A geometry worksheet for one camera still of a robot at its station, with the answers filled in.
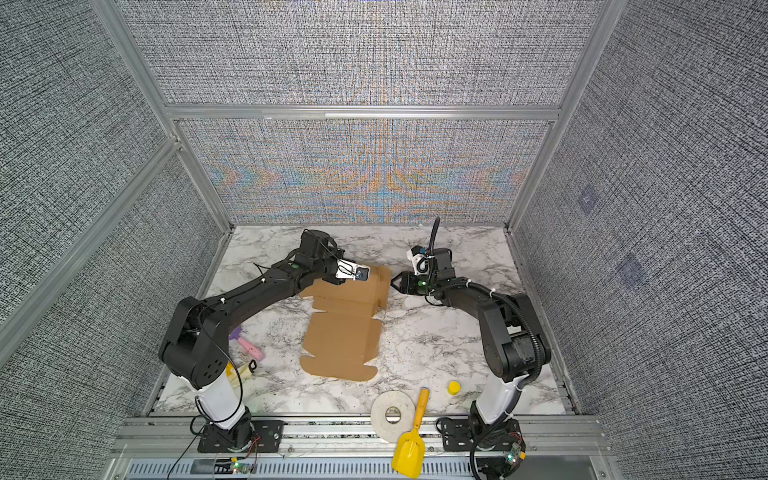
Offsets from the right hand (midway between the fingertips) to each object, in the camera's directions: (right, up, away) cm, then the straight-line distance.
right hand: (397, 280), depth 94 cm
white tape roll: (-3, -36, -20) cm, 41 cm away
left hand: (-14, +8, -3) cm, 17 cm away
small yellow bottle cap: (+14, -27, -16) cm, 34 cm away
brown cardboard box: (-16, -16, -7) cm, 23 cm away
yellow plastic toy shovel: (+2, -37, -24) cm, 44 cm away
